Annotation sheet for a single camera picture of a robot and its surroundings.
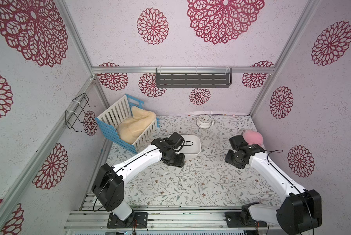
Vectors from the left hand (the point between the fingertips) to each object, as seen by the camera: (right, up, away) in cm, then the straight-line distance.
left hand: (180, 164), depth 80 cm
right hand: (+30, 0, +3) cm, 30 cm away
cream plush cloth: (-35, +20, +23) cm, 46 cm away
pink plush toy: (+49, +14, +17) cm, 54 cm away
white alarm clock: (+21, +26, +33) cm, 47 cm away
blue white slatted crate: (-48, +26, +20) cm, 58 cm away
